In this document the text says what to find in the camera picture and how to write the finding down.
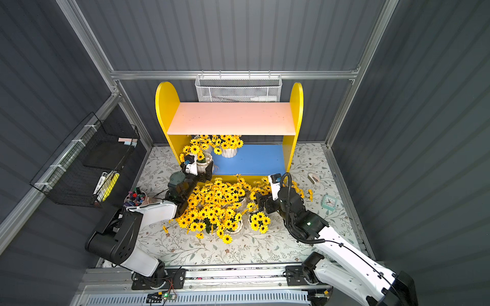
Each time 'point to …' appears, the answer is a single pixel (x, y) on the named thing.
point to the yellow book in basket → (111, 186)
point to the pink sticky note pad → (128, 141)
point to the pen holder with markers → (134, 199)
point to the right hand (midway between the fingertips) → (269, 190)
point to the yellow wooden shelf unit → (249, 140)
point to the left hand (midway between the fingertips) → (202, 160)
